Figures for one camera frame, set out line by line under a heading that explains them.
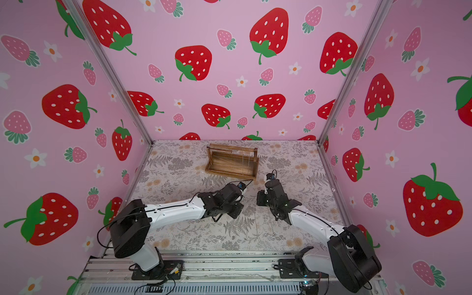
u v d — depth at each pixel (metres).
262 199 0.78
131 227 0.45
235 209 0.75
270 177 0.79
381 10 0.69
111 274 0.75
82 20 0.70
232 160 1.11
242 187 0.76
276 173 0.78
